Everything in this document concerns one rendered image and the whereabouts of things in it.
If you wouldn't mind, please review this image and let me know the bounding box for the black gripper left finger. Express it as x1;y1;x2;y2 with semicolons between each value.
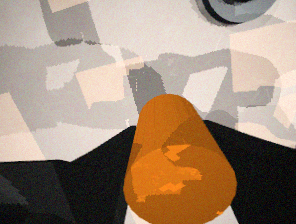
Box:
0;125;137;224

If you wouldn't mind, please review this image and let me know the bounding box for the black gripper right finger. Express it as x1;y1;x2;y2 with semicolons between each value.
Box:
203;120;296;224

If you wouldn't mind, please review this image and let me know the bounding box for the orange knob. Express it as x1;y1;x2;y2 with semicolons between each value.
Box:
123;94;237;224

